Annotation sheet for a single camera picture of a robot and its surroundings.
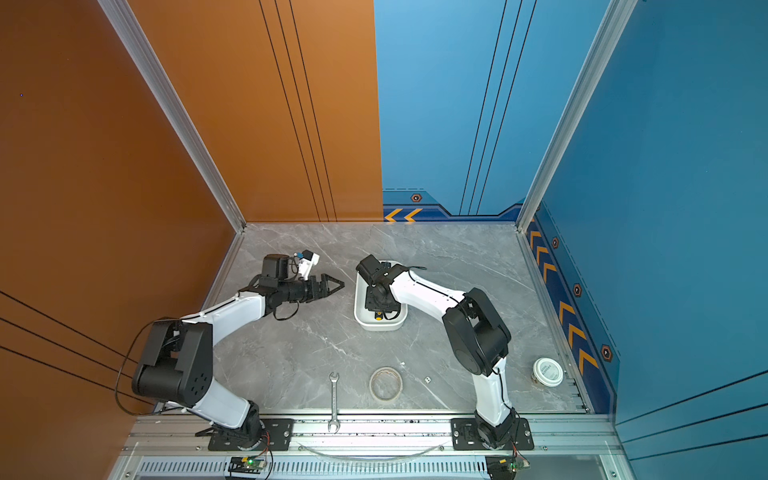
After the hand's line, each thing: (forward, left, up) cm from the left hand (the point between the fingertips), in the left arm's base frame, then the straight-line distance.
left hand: (337, 285), depth 89 cm
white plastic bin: (-9, -12, -6) cm, 16 cm away
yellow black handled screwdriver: (-7, -13, -5) cm, 15 cm away
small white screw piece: (-24, -27, -10) cm, 37 cm away
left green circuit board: (-43, +19, -13) cm, 49 cm away
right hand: (-3, -11, -7) cm, 13 cm away
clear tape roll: (-25, -15, -11) cm, 31 cm away
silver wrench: (-34, -2, -12) cm, 36 cm away
